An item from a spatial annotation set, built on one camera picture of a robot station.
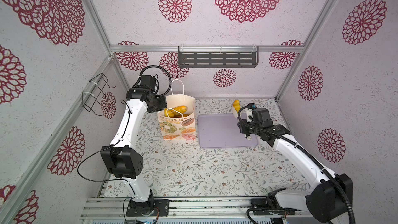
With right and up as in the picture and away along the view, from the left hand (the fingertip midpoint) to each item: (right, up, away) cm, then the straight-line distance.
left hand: (163, 109), depth 83 cm
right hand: (+41, -7, -1) cm, 41 cm away
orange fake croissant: (+9, 0, +8) cm, 12 cm away
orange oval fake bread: (+40, +2, +5) cm, 40 cm away
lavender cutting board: (+34, -14, +20) cm, 42 cm away
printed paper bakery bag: (+8, -11, +3) cm, 13 cm away
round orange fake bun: (+3, -3, +3) cm, 5 cm away
